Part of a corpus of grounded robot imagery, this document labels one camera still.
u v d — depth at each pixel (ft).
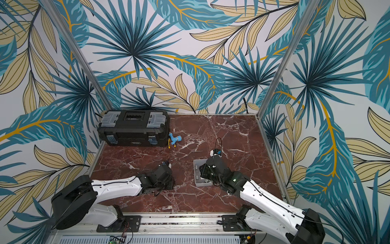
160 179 2.18
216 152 2.31
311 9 2.26
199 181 2.83
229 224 2.39
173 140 3.32
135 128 2.97
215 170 1.86
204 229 2.41
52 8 2.22
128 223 2.40
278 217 1.44
